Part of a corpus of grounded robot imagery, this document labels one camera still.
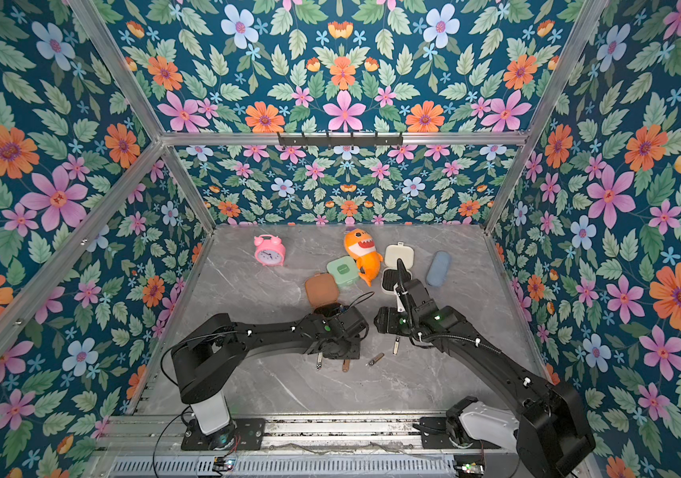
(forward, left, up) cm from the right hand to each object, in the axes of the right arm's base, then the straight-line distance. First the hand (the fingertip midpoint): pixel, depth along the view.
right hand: (389, 317), depth 82 cm
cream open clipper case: (+23, -1, -11) cm, 25 cm away
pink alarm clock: (+27, +42, -3) cm, 50 cm away
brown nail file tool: (-9, +12, -13) cm, 20 cm away
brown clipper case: (+16, +23, -11) cm, 30 cm away
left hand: (-6, +8, -11) cm, 15 cm away
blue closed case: (+25, -19, -10) cm, 33 cm away
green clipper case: (+23, +15, -9) cm, 29 cm away
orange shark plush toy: (+29, +9, -4) cm, 31 cm away
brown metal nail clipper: (-7, +3, -12) cm, 14 cm away
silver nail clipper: (-9, +20, -12) cm, 25 cm away
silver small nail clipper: (-3, -3, -12) cm, 12 cm away
